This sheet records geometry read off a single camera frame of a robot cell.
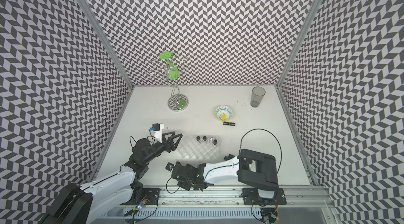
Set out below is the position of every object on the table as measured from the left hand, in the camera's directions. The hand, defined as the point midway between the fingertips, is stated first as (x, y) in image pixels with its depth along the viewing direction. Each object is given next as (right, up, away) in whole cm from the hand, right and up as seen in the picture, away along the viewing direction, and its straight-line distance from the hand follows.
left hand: (178, 135), depth 81 cm
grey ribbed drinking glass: (+46, +22, +16) cm, 53 cm away
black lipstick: (+28, +4, +15) cm, 32 cm away
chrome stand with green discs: (-6, +36, +6) cm, 37 cm away
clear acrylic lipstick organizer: (+12, -9, +8) cm, 17 cm away
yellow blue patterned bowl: (+25, +10, +21) cm, 34 cm away
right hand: (+3, -21, -1) cm, 21 cm away
